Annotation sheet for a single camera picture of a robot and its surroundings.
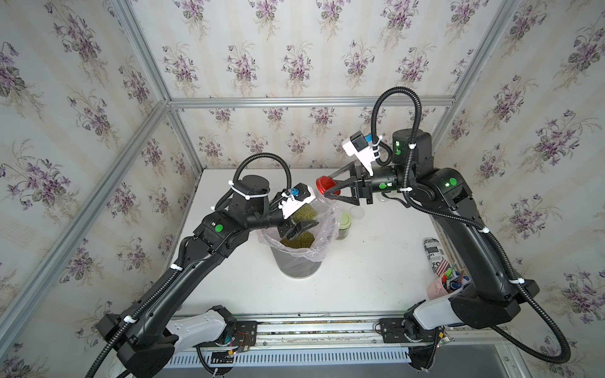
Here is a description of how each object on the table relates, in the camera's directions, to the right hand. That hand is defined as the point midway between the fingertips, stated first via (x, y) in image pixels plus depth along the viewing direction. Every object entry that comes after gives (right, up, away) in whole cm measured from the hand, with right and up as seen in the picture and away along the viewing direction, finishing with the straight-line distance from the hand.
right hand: (333, 186), depth 54 cm
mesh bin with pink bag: (-8, -19, +8) cm, 22 cm away
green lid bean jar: (+9, -14, +34) cm, 37 cm away
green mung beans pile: (-7, -20, +36) cm, 42 cm away
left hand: (-5, -6, +8) cm, 11 cm away
